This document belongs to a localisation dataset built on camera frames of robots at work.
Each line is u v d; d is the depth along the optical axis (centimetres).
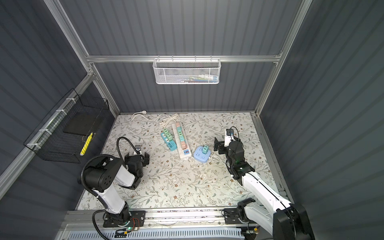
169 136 98
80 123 75
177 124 105
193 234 77
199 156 94
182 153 95
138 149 82
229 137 68
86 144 70
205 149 91
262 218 53
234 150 59
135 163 73
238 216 73
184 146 94
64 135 72
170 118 115
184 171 90
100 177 48
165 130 101
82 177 47
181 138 96
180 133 99
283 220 39
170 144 99
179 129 102
